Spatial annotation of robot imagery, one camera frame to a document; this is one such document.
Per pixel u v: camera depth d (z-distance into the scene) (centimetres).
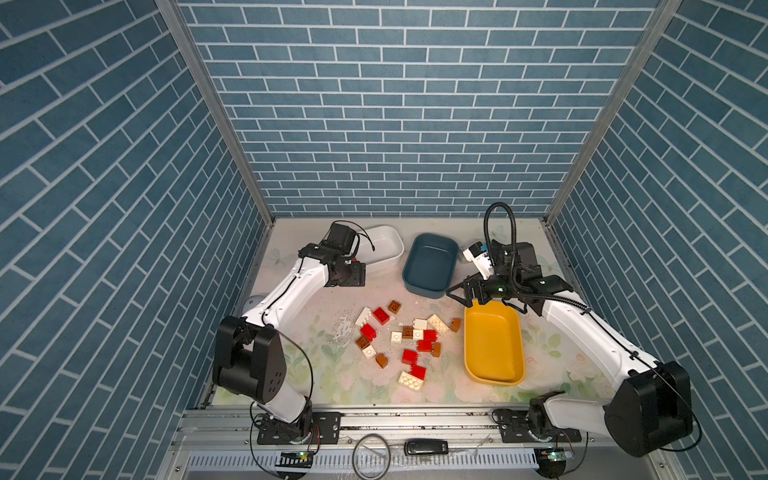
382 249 111
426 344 87
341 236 68
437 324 91
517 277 63
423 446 69
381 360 84
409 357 86
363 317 91
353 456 69
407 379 81
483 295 70
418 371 83
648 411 40
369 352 87
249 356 44
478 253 72
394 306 96
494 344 90
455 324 91
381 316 94
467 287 69
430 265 106
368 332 89
